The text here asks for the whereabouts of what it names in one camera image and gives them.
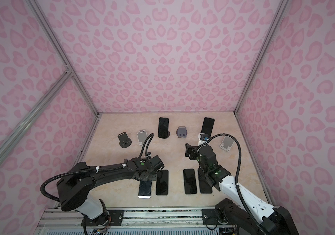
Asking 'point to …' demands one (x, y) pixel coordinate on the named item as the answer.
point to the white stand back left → (141, 136)
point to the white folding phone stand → (227, 144)
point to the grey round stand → (124, 141)
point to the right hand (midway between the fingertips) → (192, 143)
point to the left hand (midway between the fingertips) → (151, 172)
